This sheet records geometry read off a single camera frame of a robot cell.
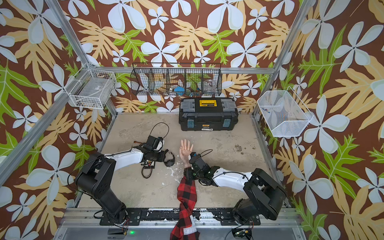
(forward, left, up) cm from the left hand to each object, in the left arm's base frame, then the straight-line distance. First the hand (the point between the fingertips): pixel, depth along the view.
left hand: (165, 154), depth 96 cm
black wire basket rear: (+39, -15, +30) cm, 52 cm away
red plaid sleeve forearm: (-40, -15, 0) cm, 43 cm away
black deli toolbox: (+21, -28, +16) cm, 38 cm away
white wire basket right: (+12, -69, +26) cm, 75 cm away
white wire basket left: (+26, +42, +33) cm, 59 cm away
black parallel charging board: (-8, +9, +1) cm, 12 cm away
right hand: (-13, -13, +2) cm, 18 cm away
